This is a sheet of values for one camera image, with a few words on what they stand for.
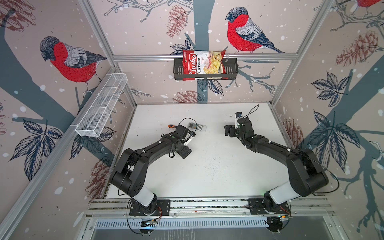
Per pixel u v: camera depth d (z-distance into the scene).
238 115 0.81
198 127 1.04
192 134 0.83
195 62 0.87
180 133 0.73
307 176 0.44
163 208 0.73
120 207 0.76
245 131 0.70
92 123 0.71
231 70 0.94
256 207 0.73
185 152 0.82
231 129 0.83
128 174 0.44
